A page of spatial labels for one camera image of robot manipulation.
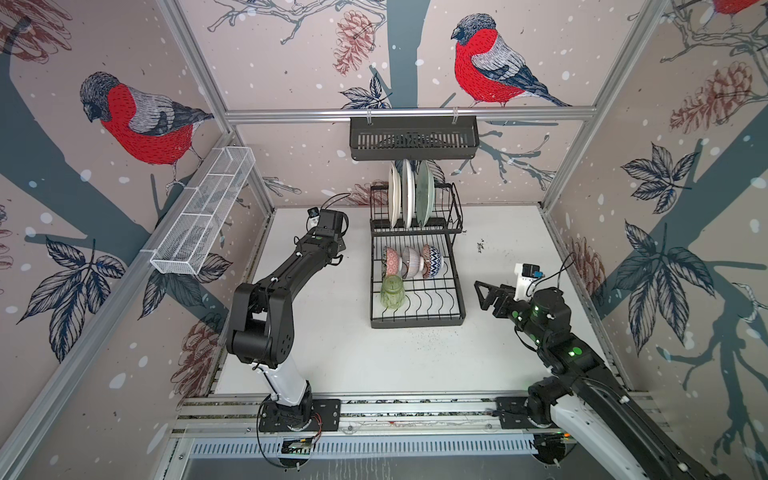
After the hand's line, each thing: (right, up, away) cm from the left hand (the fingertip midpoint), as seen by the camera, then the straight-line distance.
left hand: (327, 239), depth 93 cm
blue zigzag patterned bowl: (+34, -7, -1) cm, 35 cm away
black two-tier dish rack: (+28, -14, +5) cm, 32 cm away
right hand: (+45, -12, -16) cm, 50 cm away
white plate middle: (+25, +12, -18) cm, 33 cm away
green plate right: (+29, +12, -17) cm, 36 cm away
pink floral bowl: (+21, -7, 0) cm, 22 cm away
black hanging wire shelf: (+28, +37, +14) cm, 49 cm away
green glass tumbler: (+21, -16, -6) cm, 27 cm away
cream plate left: (+21, +12, -17) cm, 29 cm away
